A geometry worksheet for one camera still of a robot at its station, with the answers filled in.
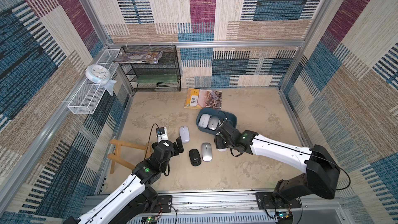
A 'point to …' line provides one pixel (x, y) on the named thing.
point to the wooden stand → (116, 156)
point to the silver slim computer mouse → (207, 152)
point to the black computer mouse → (195, 157)
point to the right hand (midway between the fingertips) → (218, 138)
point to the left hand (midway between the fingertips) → (173, 138)
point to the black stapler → (164, 84)
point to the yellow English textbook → (198, 98)
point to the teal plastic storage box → (231, 117)
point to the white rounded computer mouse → (204, 120)
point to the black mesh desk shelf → (164, 76)
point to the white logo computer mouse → (222, 150)
